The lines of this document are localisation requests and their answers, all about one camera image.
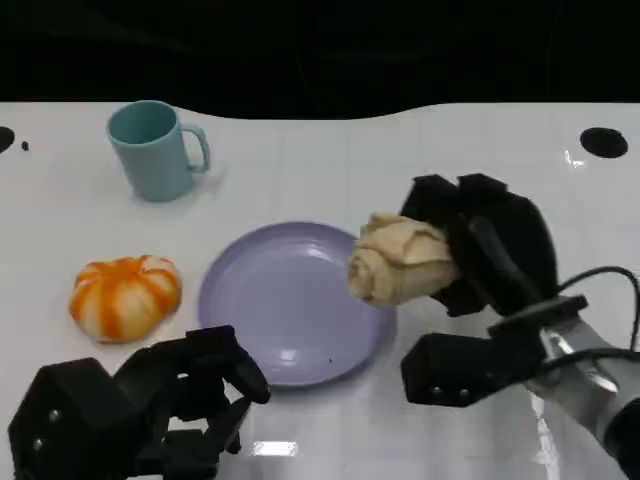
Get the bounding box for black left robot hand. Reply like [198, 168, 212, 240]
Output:
[112, 324, 272, 477]

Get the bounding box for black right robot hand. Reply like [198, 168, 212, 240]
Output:
[399, 172, 559, 319]

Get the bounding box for beige towel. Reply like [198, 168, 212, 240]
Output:
[346, 212, 462, 307]

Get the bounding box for lilac plate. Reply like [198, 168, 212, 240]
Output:
[198, 221, 399, 389]

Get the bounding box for orange and white toy bread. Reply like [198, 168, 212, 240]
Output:
[68, 254, 183, 344]

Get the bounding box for large black table grommet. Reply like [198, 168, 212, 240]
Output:
[579, 126, 630, 159]

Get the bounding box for pale green mug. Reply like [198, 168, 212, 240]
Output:
[105, 100, 211, 203]

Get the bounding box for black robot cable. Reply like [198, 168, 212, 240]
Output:
[542, 265, 640, 374]

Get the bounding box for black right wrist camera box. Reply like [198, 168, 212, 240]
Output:
[399, 294, 589, 409]

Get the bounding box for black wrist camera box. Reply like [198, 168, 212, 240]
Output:
[399, 294, 589, 409]
[6, 356, 132, 480]

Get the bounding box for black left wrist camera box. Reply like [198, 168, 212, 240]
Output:
[6, 356, 132, 480]

